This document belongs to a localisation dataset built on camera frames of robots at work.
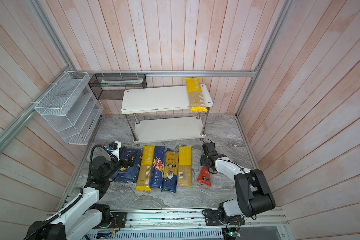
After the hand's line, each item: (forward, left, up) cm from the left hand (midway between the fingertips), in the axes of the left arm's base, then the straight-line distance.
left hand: (131, 151), depth 81 cm
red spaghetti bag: (-10, -41, -11) cm, 43 cm away
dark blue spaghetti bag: (-6, -21, -13) cm, 26 cm away
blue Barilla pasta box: (-10, +1, -9) cm, 13 cm away
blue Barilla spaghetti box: (-5, -14, -12) cm, 19 cm away
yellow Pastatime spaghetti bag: (-12, -7, -12) cm, 18 cm away
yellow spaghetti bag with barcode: (-6, -30, -13) cm, 33 cm away
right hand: (+2, -44, -14) cm, 46 cm away
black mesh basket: (+47, +22, +10) cm, 53 cm away
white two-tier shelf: (+49, -14, -18) cm, 54 cm away
